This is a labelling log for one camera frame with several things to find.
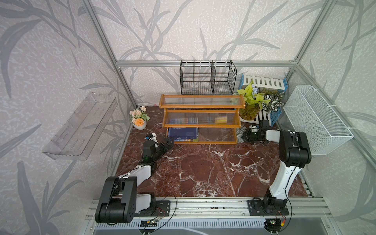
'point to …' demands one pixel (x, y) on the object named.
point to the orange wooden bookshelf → (202, 119)
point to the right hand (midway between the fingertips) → (238, 134)
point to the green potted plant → (253, 102)
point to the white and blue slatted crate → (263, 84)
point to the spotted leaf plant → (275, 102)
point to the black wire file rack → (207, 78)
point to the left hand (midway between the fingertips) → (170, 141)
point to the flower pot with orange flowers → (139, 117)
